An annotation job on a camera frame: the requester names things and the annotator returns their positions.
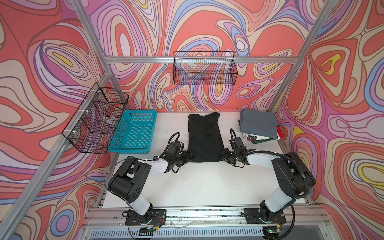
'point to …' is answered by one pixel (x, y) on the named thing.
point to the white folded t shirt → (252, 137)
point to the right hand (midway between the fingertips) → (221, 159)
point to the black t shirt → (206, 142)
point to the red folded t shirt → (280, 132)
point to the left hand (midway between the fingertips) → (194, 156)
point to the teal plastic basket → (134, 132)
